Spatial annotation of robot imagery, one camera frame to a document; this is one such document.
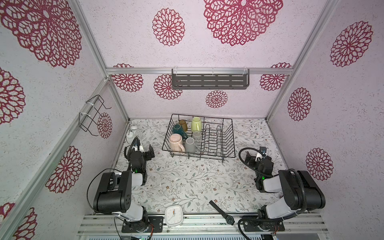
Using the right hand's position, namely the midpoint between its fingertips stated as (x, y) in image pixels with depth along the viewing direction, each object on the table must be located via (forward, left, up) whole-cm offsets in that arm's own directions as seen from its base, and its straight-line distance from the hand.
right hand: (256, 151), depth 92 cm
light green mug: (+19, +38, +3) cm, 42 cm away
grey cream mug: (+2, +41, +3) cm, 41 cm away
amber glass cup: (+20, +47, 0) cm, 51 cm away
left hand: (+1, +70, +3) cm, 70 cm away
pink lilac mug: (+2, +50, +7) cm, 50 cm away
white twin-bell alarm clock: (+9, +79, +5) cm, 80 cm away
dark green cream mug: (+13, +50, +6) cm, 52 cm away
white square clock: (-36, +48, -4) cm, 60 cm away
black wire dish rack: (+11, +35, +1) cm, 36 cm away
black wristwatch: (-36, +20, -8) cm, 42 cm away
